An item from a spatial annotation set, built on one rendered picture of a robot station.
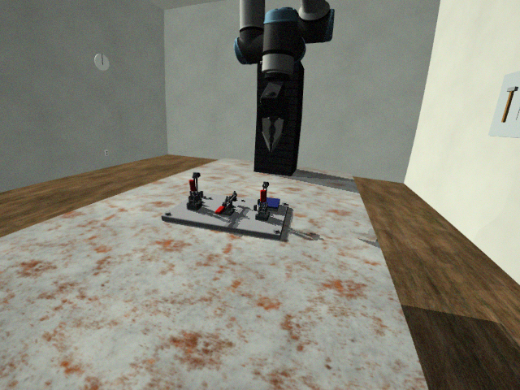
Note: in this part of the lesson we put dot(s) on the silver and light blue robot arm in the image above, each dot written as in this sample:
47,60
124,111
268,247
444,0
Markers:
272,43

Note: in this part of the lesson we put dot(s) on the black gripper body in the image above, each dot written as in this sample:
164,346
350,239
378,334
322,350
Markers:
274,110

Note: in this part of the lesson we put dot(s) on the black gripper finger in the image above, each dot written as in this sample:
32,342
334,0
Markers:
265,124
280,125

